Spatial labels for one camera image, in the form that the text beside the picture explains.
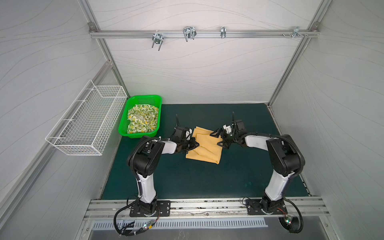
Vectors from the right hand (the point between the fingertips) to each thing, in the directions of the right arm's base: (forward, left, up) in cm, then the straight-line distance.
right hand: (215, 135), depth 94 cm
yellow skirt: (-9, +4, -4) cm, 11 cm away
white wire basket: (-16, +63, +26) cm, 70 cm away
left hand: (-4, +9, -4) cm, 10 cm away
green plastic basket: (+30, +46, +1) cm, 55 cm away
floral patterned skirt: (+11, +52, +1) cm, 53 cm away
